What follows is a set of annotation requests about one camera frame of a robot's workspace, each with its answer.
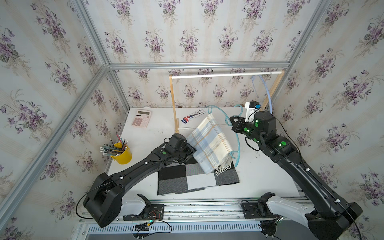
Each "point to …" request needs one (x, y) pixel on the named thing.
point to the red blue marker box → (193, 116)
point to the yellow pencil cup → (125, 157)
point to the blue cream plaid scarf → (210, 147)
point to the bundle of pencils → (110, 150)
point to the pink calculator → (141, 118)
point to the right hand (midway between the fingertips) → (232, 117)
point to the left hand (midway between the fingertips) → (199, 154)
